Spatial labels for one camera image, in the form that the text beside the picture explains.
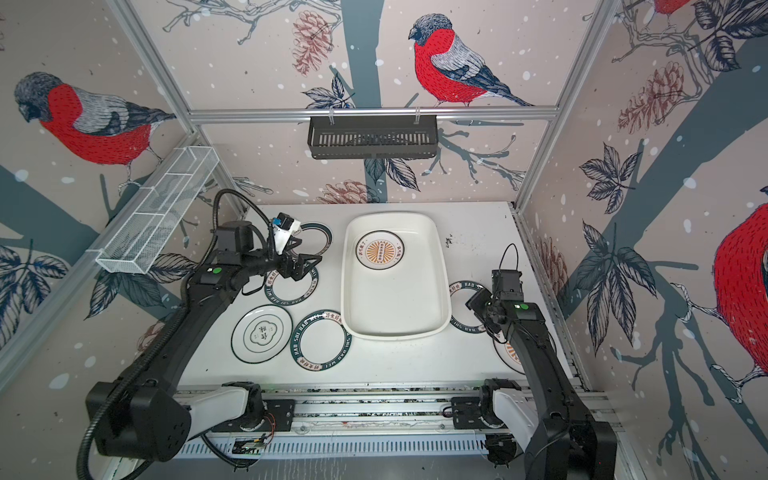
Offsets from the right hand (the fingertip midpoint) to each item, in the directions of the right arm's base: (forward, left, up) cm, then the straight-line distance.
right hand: (472, 307), depth 83 cm
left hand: (+6, +45, +19) cm, 49 cm away
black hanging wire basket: (+57, +33, +21) cm, 69 cm away
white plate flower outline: (-7, +63, -7) cm, 63 cm away
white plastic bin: (+15, +23, -7) cm, 29 cm away
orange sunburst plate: (+25, +29, -7) cm, 39 cm away
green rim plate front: (-8, +44, -8) cm, 46 cm away
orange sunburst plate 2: (-10, -10, -10) cm, 17 cm away
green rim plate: (+1, +2, -9) cm, 9 cm away
